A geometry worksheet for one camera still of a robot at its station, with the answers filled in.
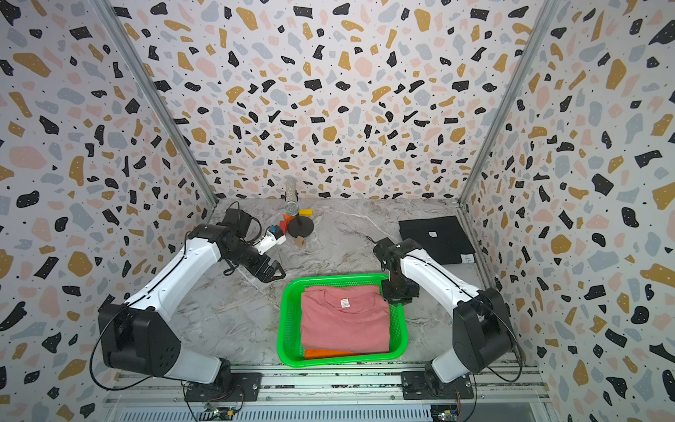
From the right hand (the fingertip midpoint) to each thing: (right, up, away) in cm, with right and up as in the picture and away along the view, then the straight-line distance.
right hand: (397, 302), depth 83 cm
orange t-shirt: (-24, -14, -4) cm, 28 cm away
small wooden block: (-35, +18, +22) cm, 45 cm away
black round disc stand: (-36, +24, +28) cm, 52 cm away
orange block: (-42, +27, +31) cm, 59 cm away
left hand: (-38, +12, -1) cm, 39 cm away
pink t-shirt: (-15, -5, -1) cm, 15 cm away
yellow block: (-35, +30, +33) cm, 57 cm away
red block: (-43, +25, +28) cm, 57 cm away
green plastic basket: (-33, -12, -3) cm, 35 cm away
